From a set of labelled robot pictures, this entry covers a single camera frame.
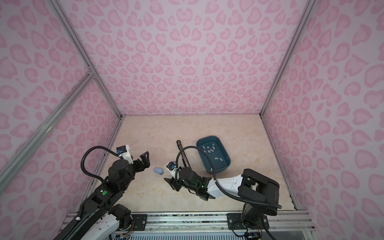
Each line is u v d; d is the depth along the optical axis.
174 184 0.69
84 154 0.50
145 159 0.69
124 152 0.64
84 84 0.84
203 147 1.01
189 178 0.60
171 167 0.67
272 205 0.42
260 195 0.43
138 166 0.66
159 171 0.89
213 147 1.01
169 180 0.69
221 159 0.95
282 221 0.75
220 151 0.98
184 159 0.95
